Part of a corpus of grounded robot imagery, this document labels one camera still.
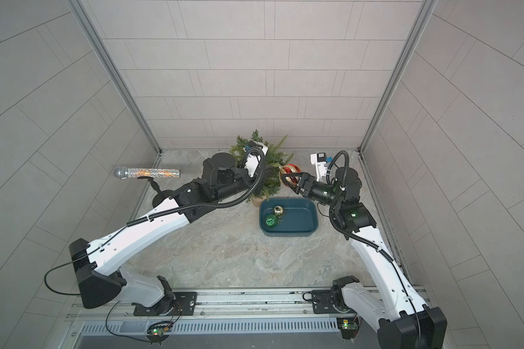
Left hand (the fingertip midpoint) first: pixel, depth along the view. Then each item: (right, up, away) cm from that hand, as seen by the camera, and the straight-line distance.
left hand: (276, 166), depth 65 cm
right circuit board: (+23, -51, +4) cm, 56 cm away
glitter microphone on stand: (-55, -2, +12) cm, 56 cm away
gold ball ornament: (+1, -18, +24) cm, 30 cm away
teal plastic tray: (+5, -21, +26) cm, 34 cm away
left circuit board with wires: (-35, -49, -2) cm, 60 cm away
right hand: (+3, -5, +1) cm, 6 cm away
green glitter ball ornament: (-2, -22, +21) cm, 30 cm away
